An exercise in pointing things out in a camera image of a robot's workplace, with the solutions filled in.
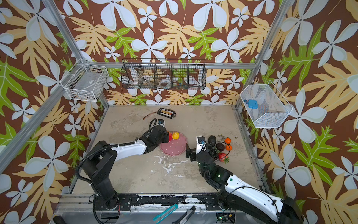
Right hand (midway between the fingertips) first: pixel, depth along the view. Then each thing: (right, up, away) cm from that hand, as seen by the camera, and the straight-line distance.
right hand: (192, 143), depth 77 cm
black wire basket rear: (-19, +46, +20) cm, 53 cm away
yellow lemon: (-10, +2, +19) cm, 21 cm away
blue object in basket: (+38, +23, +8) cm, 45 cm away
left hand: (-16, +5, +16) cm, 23 cm away
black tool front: (-6, -37, -8) cm, 38 cm away
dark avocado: (+15, -1, +17) cm, 23 cm away
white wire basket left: (-67, +37, +9) cm, 77 cm away
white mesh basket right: (+46, +19, +1) cm, 50 cm away
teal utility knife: (-15, -35, -6) cm, 39 cm away
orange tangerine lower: (+26, -7, +17) cm, 32 cm away
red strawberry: (+20, -10, +12) cm, 25 cm away
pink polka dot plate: (-11, -6, +18) cm, 22 cm away
